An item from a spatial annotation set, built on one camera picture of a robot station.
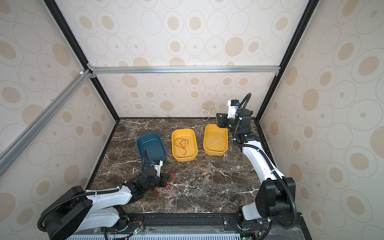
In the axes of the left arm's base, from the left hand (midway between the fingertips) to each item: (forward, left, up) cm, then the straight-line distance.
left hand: (175, 174), depth 85 cm
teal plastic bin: (+24, +19, -6) cm, 31 cm away
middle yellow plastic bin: (+21, -4, -1) cm, 21 cm away
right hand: (+24, -24, +25) cm, 42 cm away
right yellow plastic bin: (+21, -24, +4) cm, 33 cm away
